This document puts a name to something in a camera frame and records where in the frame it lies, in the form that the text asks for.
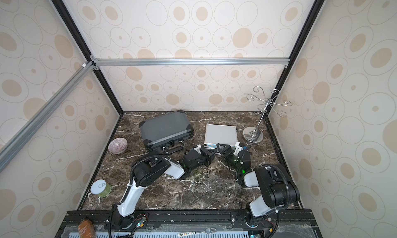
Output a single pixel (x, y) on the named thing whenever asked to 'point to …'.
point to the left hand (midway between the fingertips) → (223, 150)
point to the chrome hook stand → (254, 134)
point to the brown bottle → (86, 229)
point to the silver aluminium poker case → (220, 134)
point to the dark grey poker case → (166, 132)
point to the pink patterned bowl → (117, 145)
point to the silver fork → (207, 231)
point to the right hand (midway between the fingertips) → (223, 148)
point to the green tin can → (101, 188)
